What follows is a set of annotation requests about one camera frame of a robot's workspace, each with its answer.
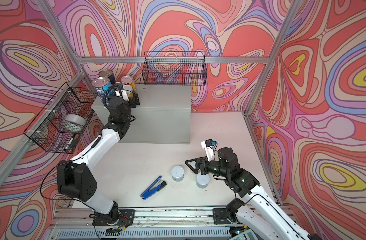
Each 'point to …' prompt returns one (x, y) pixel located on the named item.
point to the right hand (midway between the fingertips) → (192, 165)
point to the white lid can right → (202, 181)
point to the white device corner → (247, 235)
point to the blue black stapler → (155, 187)
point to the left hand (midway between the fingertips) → (125, 89)
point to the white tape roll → (74, 122)
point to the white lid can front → (177, 173)
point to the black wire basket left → (61, 125)
